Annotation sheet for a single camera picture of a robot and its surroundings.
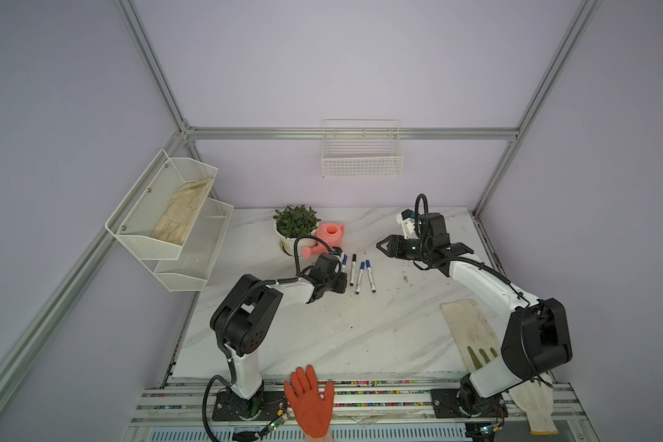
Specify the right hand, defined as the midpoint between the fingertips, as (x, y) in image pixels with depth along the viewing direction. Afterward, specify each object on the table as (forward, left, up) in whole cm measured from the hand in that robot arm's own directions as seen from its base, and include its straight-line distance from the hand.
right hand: (381, 244), depth 85 cm
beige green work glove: (-21, -29, -19) cm, 41 cm away
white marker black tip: (+4, +8, -18) cm, 20 cm away
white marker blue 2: (+5, +3, -19) cm, 20 cm away
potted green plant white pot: (+11, +29, -1) cm, 31 cm away
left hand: (-2, +13, -17) cm, 21 cm away
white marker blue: (+4, +5, -19) cm, 20 cm away
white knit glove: (-38, -42, -21) cm, 60 cm away
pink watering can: (+12, +17, -7) cm, 22 cm away
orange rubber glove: (-42, +20, -19) cm, 50 cm away
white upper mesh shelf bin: (+2, +68, +10) cm, 69 cm away
